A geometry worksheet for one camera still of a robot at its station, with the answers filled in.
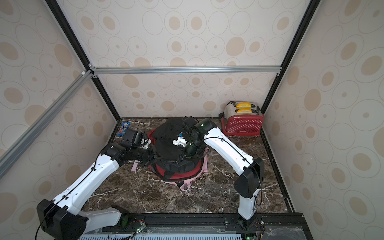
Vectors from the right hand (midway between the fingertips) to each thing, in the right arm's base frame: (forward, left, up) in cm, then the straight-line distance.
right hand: (176, 169), depth 67 cm
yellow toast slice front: (+45, -38, -4) cm, 59 cm away
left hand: (+7, +6, -1) cm, 9 cm away
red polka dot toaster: (+41, -37, -7) cm, 56 cm away
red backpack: (+8, +14, -16) cm, 23 cm away
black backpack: (+10, +6, -5) cm, 13 cm away
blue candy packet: (+43, +48, -20) cm, 67 cm away
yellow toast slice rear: (+50, -38, -4) cm, 63 cm away
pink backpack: (+1, -2, -23) cm, 23 cm away
